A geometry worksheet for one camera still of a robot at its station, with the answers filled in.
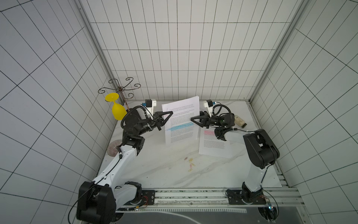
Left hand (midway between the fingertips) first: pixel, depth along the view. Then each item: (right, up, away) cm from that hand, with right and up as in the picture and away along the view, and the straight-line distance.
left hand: (171, 114), depth 68 cm
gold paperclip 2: (+11, -34, +15) cm, 39 cm away
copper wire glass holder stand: (-32, +15, +15) cm, 38 cm away
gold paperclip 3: (+13, -32, +17) cm, 38 cm away
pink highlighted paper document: (+25, -21, +26) cm, 42 cm away
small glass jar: (+49, -6, +33) cm, 59 cm away
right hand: (+12, -2, +7) cm, 14 cm away
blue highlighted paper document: (+4, -7, +3) cm, 9 cm away
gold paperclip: (+12, -30, +19) cm, 37 cm away
